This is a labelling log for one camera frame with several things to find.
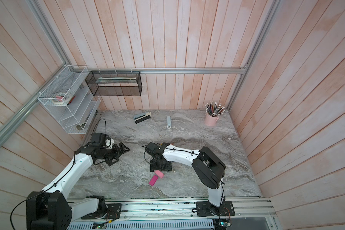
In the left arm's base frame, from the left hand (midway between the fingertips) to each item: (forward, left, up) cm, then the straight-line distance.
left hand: (125, 155), depth 83 cm
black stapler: (+37, -5, -7) cm, 38 cm away
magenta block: (-11, -17, -11) cm, 23 cm away
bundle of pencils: (+38, -60, 0) cm, 71 cm away
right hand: (-5, -19, -9) cm, 22 cm away
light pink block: (-7, -20, -9) cm, 23 cm away
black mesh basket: (+49, +14, +16) cm, 54 cm away
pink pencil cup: (+32, -57, -5) cm, 66 cm away
